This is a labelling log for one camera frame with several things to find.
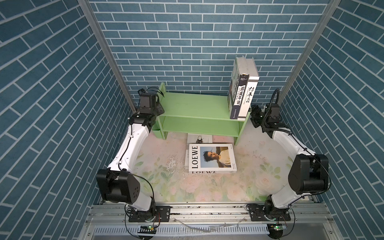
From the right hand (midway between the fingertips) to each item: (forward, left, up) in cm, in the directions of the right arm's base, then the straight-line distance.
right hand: (245, 109), depth 89 cm
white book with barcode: (-10, +28, -20) cm, 36 cm away
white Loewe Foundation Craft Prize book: (-26, +19, -16) cm, 36 cm away
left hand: (-8, +50, +8) cm, 52 cm away
